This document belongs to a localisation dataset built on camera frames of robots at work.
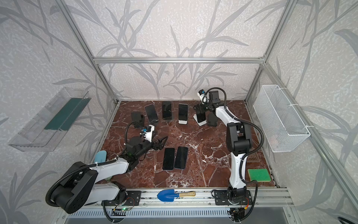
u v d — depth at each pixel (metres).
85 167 0.47
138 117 1.02
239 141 0.55
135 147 0.66
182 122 1.05
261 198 0.75
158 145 0.76
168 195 0.76
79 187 0.42
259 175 0.79
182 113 1.05
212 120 1.01
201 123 1.05
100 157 0.90
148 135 0.74
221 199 0.73
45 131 0.64
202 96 0.89
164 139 0.79
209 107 0.78
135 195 0.75
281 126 0.62
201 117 1.05
